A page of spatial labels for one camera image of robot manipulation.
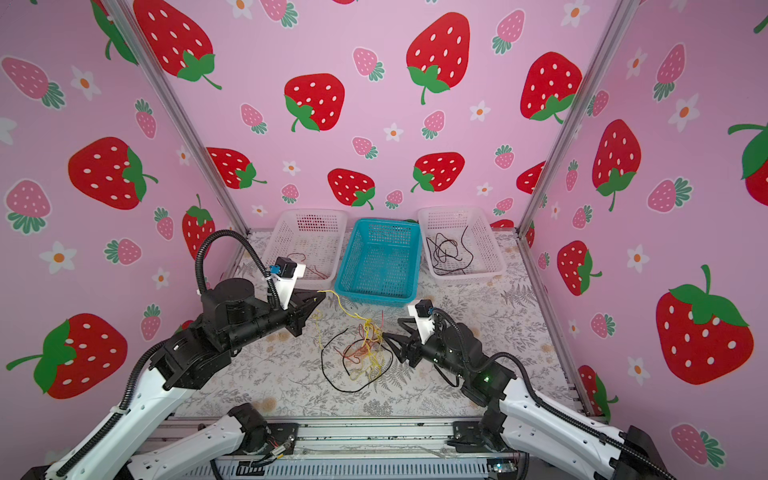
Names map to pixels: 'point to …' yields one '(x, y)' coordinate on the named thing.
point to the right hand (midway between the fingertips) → (389, 329)
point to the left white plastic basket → (312, 238)
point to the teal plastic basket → (380, 265)
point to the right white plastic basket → (480, 238)
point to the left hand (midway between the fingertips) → (323, 293)
